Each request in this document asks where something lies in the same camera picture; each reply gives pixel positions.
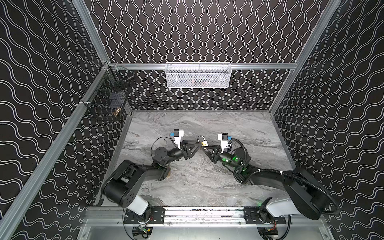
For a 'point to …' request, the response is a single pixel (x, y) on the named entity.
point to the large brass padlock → (169, 170)
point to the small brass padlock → (205, 143)
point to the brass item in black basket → (118, 110)
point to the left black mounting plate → (155, 215)
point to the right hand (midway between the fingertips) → (202, 148)
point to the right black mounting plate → (259, 215)
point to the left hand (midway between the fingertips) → (203, 145)
